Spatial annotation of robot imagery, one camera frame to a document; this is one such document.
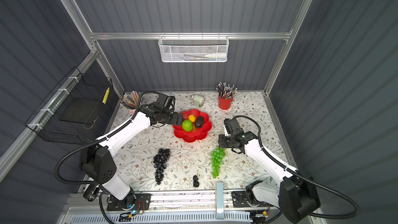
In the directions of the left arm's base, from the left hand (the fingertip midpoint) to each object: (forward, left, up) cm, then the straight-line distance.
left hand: (176, 118), depth 86 cm
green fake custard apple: (+1, -5, -9) cm, 10 cm away
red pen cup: (+24, -33, -17) cm, 44 cm away
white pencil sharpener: (+22, -13, -10) cm, 27 cm away
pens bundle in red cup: (+18, -31, +2) cm, 36 cm away
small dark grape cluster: (-31, -10, -14) cm, 35 cm away
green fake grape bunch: (-18, -22, -12) cm, 31 cm away
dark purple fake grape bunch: (-19, +9, -12) cm, 25 cm away
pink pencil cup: (+12, +30, -7) cm, 33 cm away
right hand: (-12, -26, -7) cm, 30 cm away
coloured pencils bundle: (+19, +32, -5) cm, 37 cm away
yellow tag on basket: (+10, +38, +10) cm, 40 cm away
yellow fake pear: (+8, -9, -10) cm, 15 cm away
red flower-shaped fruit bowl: (+3, -10, -14) cm, 18 cm away
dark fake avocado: (+5, -13, -11) cm, 18 cm away
